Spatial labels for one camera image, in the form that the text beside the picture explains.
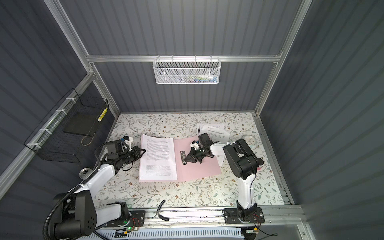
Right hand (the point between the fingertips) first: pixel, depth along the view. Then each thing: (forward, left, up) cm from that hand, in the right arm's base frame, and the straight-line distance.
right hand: (186, 161), depth 91 cm
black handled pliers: (-29, +12, -2) cm, 31 cm away
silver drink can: (-12, +50, +13) cm, 53 cm away
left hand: (+3, +24, +9) cm, 26 cm away
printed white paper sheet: (-1, +17, +4) cm, 17 cm away
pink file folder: (-1, -14, -6) cm, 15 cm away
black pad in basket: (+4, +48, +32) cm, 57 cm away
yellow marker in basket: (+15, +45, +27) cm, 54 cm away
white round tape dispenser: (+17, -43, -1) cm, 46 cm away
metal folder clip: (+5, +3, -2) cm, 6 cm away
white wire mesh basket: (+74, +1, +18) cm, 76 cm away
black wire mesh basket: (-6, +57, +32) cm, 66 cm away
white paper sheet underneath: (+25, -22, -3) cm, 33 cm away
